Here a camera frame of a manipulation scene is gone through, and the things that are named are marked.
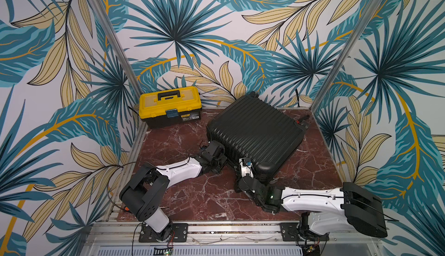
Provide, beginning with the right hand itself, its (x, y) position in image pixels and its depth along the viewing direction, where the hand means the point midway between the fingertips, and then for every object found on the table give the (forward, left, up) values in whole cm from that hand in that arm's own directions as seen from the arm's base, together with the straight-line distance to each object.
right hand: (233, 174), depth 80 cm
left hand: (+9, +2, -4) cm, 10 cm away
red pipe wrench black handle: (+42, -50, -11) cm, 66 cm away
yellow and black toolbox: (+39, +34, +6) cm, 52 cm away
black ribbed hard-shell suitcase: (+18, -10, +11) cm, 23 cm away
